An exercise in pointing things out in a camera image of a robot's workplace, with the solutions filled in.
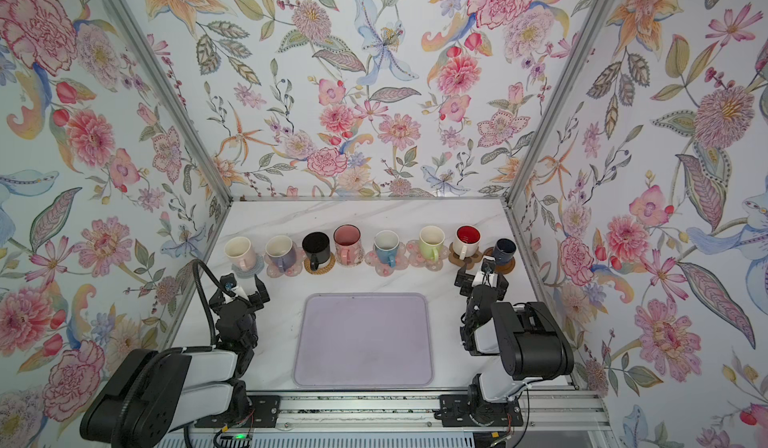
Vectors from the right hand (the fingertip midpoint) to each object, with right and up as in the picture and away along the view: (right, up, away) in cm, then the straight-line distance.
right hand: (483, 266), depth 90 cm
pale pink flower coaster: (-60, -3, +11) cm, 61 cm away
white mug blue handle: (-29, +7, +10) cm, 32 cm away
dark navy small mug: (+9, +4, +8) cm, 13 cm away
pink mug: (-41, +6, +3) cm, 42 cm away
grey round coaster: (-75, -3, +9) cm, 75 cm away
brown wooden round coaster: (+9, -2, +8) cm, 12 cm away
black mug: (-51, +6, +4) cm, 51 cm away
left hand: (-70, -3, -4) cm, 70 cm away
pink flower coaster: (-30, -2, +11) cm, 32 cm away
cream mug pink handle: (-76, +5, +6) cm, 76 cm away
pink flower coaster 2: (-19, +2, +14) cm, 23 cm away
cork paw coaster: (-2, 0, +11) cm, 11 cm away
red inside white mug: (-3, +7, +8) cm, 12 cm away
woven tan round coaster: (-51, -3, +8) cm, 52 cm away
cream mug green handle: (-15, +7, +6) cm, 18 cm away
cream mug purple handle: (-65, +4, +11) cm, 66 cm away
